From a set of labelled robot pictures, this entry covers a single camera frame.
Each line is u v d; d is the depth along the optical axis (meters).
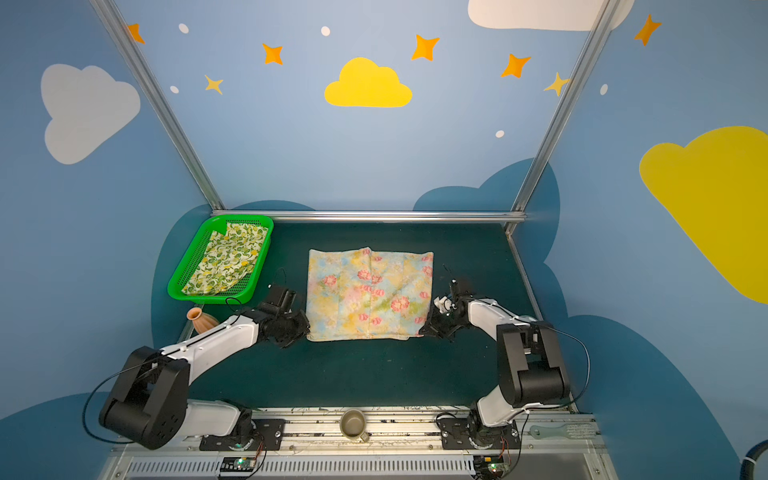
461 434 0.75
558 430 0.76
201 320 0.83
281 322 0.78
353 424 0.76
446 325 0.80
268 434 0.75
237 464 0.71
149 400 0.42
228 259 1.05
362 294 1.01
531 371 0.45
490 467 0.71
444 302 0.88
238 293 0.91
